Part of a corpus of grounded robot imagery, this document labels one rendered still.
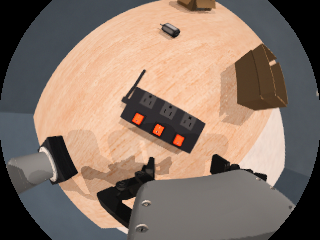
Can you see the black power strip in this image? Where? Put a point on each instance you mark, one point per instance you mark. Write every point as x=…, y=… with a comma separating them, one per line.
x=161, y=118

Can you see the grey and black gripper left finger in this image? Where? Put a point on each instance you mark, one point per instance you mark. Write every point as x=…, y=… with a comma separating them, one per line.
x=111, y=198

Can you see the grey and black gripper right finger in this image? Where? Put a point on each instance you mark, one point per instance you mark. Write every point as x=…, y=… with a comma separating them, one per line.
x=220, y=165

